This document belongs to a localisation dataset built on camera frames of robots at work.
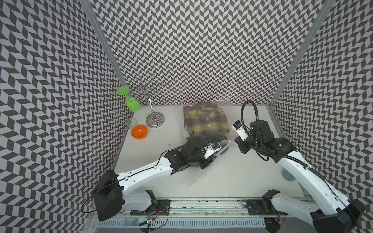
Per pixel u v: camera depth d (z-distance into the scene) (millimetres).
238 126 630
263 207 655
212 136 973
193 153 581
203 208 738
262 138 533
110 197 388
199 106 1195
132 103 913
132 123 1046
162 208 728
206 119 1017
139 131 973
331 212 382
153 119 1083
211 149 619
